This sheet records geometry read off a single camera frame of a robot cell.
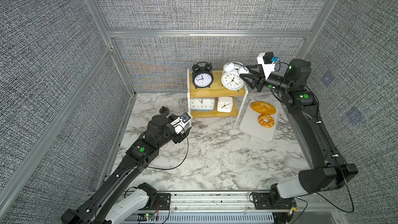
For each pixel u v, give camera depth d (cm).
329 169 40
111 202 42
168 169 51
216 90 77
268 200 73
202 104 86
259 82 56
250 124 102
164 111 95
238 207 73
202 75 72
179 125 58
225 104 86
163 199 75
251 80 59
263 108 104
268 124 100
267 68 54
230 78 68
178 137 62
